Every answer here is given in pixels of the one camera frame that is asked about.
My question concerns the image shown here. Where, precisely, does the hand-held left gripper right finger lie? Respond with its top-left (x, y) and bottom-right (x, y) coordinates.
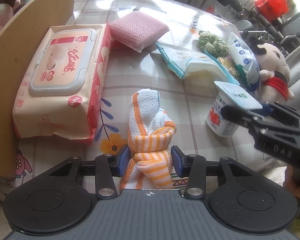
top-left (170, 145), bottom-right (259, 199)

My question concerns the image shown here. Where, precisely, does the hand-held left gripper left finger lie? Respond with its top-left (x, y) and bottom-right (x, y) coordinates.
top-left (42, 146), bottom-right (130, 199)

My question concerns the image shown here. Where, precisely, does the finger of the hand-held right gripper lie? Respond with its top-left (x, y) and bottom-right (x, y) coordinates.
top-left (221, 104), bottom-right (260, 131)
top-left (261, 101), bottom-right (300, 130)

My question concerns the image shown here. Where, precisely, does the white yogurt cup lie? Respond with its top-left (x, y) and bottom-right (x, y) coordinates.
top-left (206, 80), bottom-right (263, 138)

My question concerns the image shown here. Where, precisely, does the orange striped towel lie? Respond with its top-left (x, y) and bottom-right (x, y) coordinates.
top-left (118, 88), bottom-right (178, 191)

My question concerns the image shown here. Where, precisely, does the brown cardboard box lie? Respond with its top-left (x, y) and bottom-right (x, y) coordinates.
top-left (0, 0), bottom-right (76, 178)

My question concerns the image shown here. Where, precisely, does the pink plush toy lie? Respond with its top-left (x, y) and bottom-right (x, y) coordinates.
top-left (0, 0), bottom-right (21, 37)

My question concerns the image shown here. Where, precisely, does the person's right hand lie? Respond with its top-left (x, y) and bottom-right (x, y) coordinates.
top-left (283, 165), bottom-right (300, 201)

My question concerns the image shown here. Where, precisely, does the beige quilt with houndstooth edge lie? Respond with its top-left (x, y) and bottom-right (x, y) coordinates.
top-left (261, 152), bottom-right (290, 178)

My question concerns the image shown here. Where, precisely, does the plush doll with red shirt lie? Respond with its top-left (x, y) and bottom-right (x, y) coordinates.
top-left (249, 36), bottom-right (296, 103)

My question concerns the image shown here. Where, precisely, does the gold snack packet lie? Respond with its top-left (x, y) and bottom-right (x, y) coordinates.
top-left (216, 56), bottom-right (241, 77)

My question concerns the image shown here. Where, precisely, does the blue white plastic bag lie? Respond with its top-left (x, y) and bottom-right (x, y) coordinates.
top-left (226, 32), bottom-right (262, 92)

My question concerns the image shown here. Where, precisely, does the light blue tissue pack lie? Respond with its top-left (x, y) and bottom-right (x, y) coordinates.
top-left (155, 41), bottom-right (240, 86)

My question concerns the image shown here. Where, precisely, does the green scrunchie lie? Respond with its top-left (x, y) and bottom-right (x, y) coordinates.
top-left (196, 30), bottom-right (231, 58)

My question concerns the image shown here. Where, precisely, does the black wheelchair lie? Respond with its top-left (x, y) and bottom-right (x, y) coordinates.
top-left (207, 0), bottom-right (300, 63)

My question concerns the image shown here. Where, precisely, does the pink wet wipes pack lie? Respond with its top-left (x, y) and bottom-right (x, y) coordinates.
top-left (12, 23), bottom-right (113, 146)

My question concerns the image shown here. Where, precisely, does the red plastic bag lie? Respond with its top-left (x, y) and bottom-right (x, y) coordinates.
top-left (254, 0), bottom-right (290, 21)

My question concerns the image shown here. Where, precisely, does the pink mesh sponge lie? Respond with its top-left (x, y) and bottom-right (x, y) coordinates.
top-left (107, 11), bottom-right (171, 53)

